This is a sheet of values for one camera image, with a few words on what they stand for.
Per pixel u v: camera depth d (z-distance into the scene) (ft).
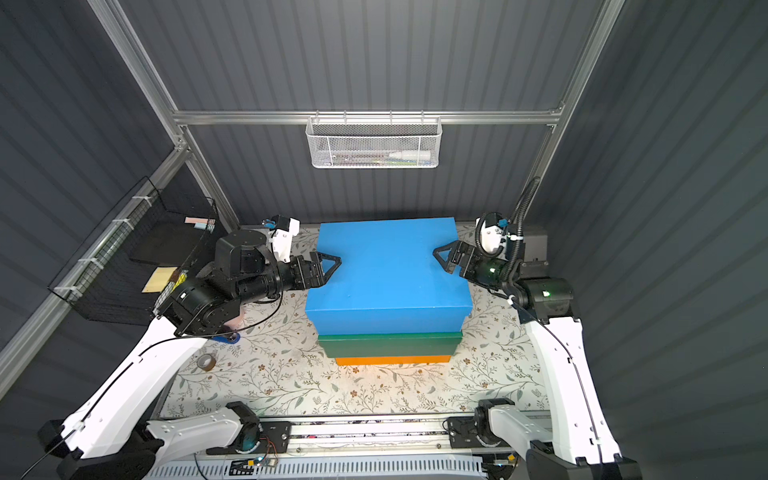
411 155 3.07
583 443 1.19
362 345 2.23
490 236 1.93
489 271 1.78
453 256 1.86
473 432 2.42
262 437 2.36
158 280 2.37
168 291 2.05
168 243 2.60
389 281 2.03
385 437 2.47
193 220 2.77
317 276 1.77
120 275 2.32
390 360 2.83
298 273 1.76
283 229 1.80
